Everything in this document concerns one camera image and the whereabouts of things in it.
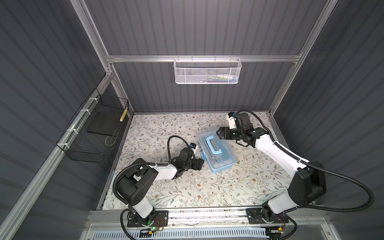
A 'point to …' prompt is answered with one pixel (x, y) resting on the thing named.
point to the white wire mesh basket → (207, 71)
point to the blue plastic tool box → (212, 169)
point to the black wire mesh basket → (92, 135)
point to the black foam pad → (106, 123)
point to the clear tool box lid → (216, 150)
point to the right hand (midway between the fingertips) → (223, 133)
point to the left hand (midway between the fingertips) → (199, 159)
